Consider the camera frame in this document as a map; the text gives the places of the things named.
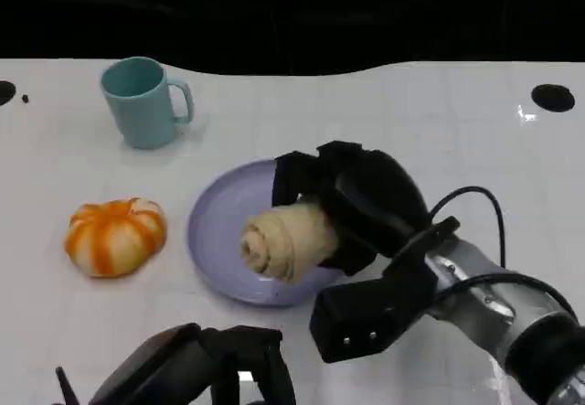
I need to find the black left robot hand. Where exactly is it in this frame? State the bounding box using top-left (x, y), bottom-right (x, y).
top-left (88, 323), bottom-right (297, 405)

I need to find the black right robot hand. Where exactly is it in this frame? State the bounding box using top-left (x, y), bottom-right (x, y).
top-left (271, 139), bottom-right (433, 278)

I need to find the beige towel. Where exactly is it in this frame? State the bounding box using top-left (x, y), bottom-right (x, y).
top-left (239, 196), bottom-right (342, 286)

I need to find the lilac plate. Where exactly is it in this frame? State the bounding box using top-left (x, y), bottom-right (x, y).
top-left (187, 157), bottom-right (353, 308)

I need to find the orange and white bread roll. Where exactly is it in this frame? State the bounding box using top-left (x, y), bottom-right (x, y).
top-left (63, 197), bottom-right (168, 279)

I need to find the pale green mug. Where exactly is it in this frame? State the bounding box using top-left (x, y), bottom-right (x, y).
top-left (100, 56), bottom-right (196, 151)

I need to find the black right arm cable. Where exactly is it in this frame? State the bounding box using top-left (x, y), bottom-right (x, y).
top-left (428, 186), bottom-right (580, 322)

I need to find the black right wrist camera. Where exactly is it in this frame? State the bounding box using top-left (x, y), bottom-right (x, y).
top-left (309, 216), bottom-right (461, 365)

